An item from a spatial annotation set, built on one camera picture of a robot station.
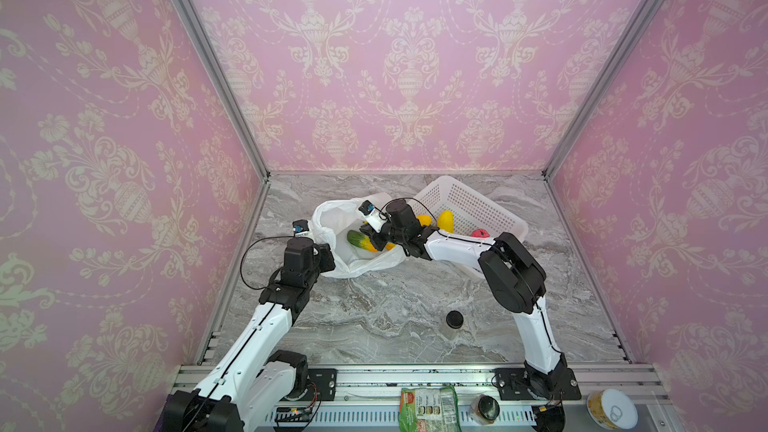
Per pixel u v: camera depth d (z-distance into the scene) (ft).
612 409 2.16
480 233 3.19
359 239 3.16
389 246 2.80
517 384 2.39
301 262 2.02
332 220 3.02
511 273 1.85
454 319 2.53
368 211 2.66
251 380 1.52
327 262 2.44
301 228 2.36
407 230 2.46
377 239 2.73
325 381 2.45
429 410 2.27
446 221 3.30
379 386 2.49
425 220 3.44
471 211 3.48
